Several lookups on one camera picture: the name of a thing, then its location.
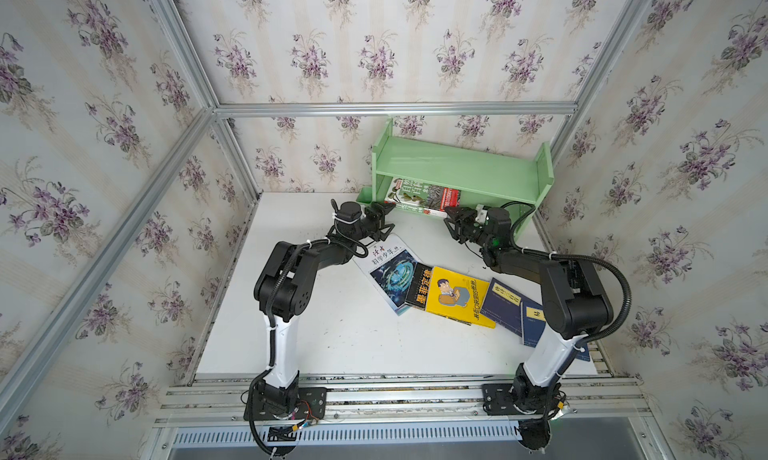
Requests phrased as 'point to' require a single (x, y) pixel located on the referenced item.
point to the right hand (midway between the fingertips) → (442, 212)
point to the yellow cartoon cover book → (458, 297)
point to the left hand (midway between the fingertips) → (397, 209)
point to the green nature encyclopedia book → (422, 197)
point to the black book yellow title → (419, 286)
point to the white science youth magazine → (391, 265)
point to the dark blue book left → (503, 306)
